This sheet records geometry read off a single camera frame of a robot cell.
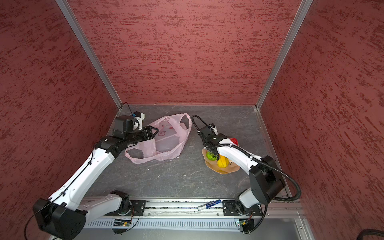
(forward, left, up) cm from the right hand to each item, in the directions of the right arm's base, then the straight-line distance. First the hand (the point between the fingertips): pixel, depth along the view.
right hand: (219, 144), depth 86 cm
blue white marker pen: (-29, +8, -10) cm, 32 cm away
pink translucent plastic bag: (+14, +29, -4) cm, 32 cm away
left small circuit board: (-36, +52, -12) cm, 64 cm away
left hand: (+1, +35, +12) cm, 38 cm away
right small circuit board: (-38, -10, -10) cm, 41 cm away
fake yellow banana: (-10, -1, -1) cm, 10 cm away
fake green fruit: (-6, +5, -3) cm, 8 cm away
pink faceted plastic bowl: (-11, -7, -8) cm, 15 cm away
